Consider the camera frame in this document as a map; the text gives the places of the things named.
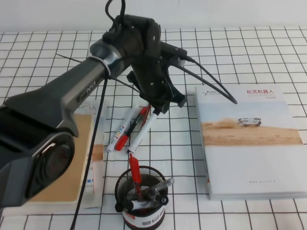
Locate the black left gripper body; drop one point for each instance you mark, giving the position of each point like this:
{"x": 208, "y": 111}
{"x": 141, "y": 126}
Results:
{"x": 151, "y": 76}

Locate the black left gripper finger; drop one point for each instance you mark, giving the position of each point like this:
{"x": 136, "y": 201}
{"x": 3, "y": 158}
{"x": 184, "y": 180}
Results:
{"x": 154, "y": 105}
{"x": 165, "y": 108}

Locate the white marker pen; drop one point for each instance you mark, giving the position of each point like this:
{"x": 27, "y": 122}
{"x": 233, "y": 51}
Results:
{"x": 145, "y": 129}

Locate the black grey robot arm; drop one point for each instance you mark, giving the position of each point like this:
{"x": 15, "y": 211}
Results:
{"x": 37, "y": 128}

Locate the red black marker pen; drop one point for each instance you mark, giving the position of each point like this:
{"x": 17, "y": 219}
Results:
{"x": 123, "y": 139}

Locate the clear grey pen in holder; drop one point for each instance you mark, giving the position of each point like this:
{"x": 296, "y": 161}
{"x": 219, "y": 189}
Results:
{"x": 161, "y": 186}

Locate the black mesh pen holder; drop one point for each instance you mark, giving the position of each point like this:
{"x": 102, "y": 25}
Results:
{"x": 144, "y": 210}

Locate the black white marker in holder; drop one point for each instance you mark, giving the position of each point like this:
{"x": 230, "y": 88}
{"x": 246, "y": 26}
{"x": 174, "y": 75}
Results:
{"x": 136, "y": 205}

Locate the dark red pencil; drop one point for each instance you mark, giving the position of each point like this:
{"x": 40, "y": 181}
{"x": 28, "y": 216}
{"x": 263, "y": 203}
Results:
{"x": 145, "y": 115}

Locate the white paint marker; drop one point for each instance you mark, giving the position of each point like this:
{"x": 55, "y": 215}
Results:
{"x": 122, "y": 128}

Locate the white brochure under notebook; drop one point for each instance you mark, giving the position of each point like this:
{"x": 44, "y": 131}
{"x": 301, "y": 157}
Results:
{"x": 92, "y": 196}

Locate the white robot brochure stack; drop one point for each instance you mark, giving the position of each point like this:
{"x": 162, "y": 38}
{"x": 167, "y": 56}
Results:
{"x": 252, "y": 148}

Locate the tan kraft notebook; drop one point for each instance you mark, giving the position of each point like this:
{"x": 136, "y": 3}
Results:
{"x": 67, "y": 188}

